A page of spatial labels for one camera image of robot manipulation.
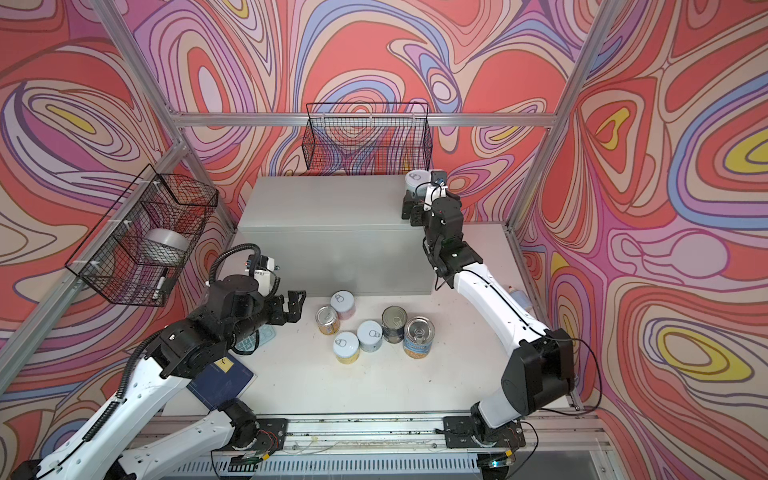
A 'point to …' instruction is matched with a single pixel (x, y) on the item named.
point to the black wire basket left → (138, 247)
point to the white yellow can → (346, 346)
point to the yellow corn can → (328, 320)
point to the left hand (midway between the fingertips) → (293, 291)
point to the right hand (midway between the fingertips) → (426, 197)
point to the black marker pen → (160, 283)
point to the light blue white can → (369, 334)
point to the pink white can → (344, 303)
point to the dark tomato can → (394, 319)
